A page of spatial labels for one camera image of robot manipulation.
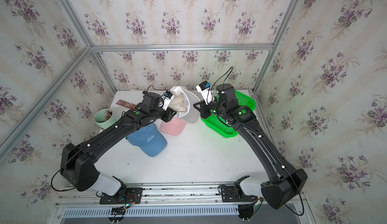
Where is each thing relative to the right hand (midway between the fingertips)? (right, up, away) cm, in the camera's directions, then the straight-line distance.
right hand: (197, 104), depth 69 cm
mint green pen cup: (-55, -8, +19) cm, 58 cm away
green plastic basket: (+13, -13, +32) cm, 37 cm away
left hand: (-12, -3, +12) cm, 18 cm away
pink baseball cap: (-14, -15, +29) cm, 35 cm away
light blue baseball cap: (-28, -20, +17) cm, 38 cm away
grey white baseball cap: (-8, +1, +13) cm, 15 cm away
